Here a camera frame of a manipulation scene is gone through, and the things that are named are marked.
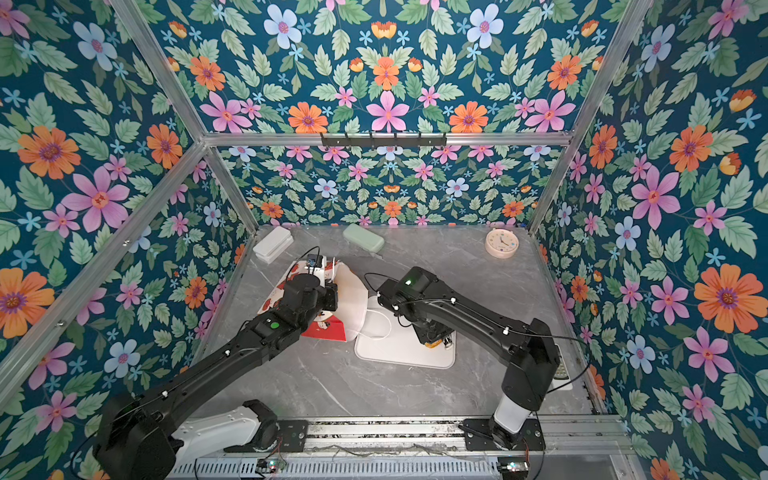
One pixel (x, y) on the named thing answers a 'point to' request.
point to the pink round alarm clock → (501, 243)
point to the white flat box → (274, 242)
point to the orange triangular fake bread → (433, 344)
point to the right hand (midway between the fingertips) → (443, 332)
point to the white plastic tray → (389, 341)
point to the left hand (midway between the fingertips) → (336, 274)
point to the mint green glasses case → (364, 237)
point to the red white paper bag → (351, 307)
